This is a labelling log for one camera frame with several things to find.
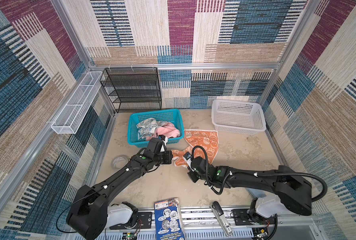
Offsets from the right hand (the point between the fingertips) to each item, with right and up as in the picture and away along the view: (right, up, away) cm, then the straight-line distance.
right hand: (190, 169), depth 84 cm
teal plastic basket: (-12, +30, +27) cm, 43 cm away
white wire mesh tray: (-58, +27, -13) cm, 65 cm away
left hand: (-9, +8, -1) cm, 13 cm away
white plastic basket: (+38, +31, +31) cm, 58 cm away
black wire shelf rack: (-39, +50, +24) cm, 68 cm away
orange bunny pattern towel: (+10, +12, +18) cm, 24 cm away
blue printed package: (-11, -21, -13) cm, 27 cm away
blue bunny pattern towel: (-27, +22, +12) cm, 37 cm away
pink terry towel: (-13, +21, +15) cm, 29 cm away
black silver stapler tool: (+12, -15, -11) cm, 23 cm away
